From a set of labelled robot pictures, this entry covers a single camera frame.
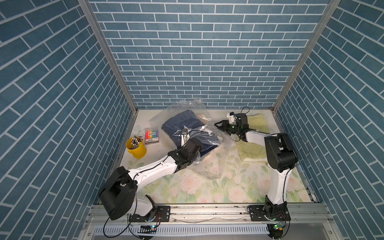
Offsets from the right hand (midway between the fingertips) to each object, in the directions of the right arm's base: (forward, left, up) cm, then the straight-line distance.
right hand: (217, 125), depth 98 cm
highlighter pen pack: (-6, +45, -9) cm, 46 cm away
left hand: (-17, +13, +2) cm, 22 cm away
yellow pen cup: (-22, +47, -4) cm, 52 cm away
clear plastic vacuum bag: (-22, +1, -10) cm, 24 cm away
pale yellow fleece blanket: (-13, -22, -8) cm, 27 cm away
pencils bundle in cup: (-20, +46, +6) cm, 50 cm away
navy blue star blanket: (-6, +28, +2) cm, 29 cm away
